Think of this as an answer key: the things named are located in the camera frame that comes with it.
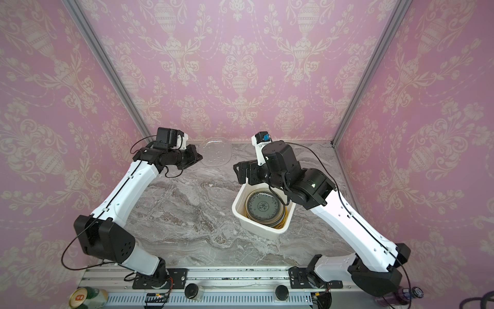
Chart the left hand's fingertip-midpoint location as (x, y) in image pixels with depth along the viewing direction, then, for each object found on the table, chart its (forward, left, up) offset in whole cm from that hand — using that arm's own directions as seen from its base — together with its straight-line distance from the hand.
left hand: (204, 156), depth 81 cm
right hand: (-14, -18, +13) cm, 26 cm away
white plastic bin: (-27, -20, -9) cm, 35 cm away
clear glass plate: (-13, -26, -20) cm, 35 cm away
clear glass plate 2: (+4, -5, 0) cm, 6 cm away
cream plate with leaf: (-13, -26, -20) cm, 35 cm away
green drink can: (-47, +33, -16) cm, 60 cm away
